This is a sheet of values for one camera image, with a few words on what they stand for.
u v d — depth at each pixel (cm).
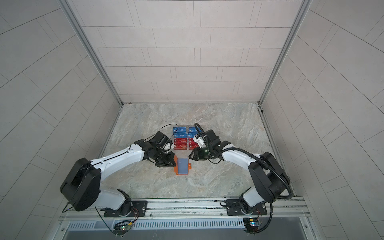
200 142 78
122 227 65
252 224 68
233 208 71
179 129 91
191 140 91
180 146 90
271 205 69
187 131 91
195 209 72
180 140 91
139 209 70
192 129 91
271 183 43
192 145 91
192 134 91
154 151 64
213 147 67
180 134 91
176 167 80
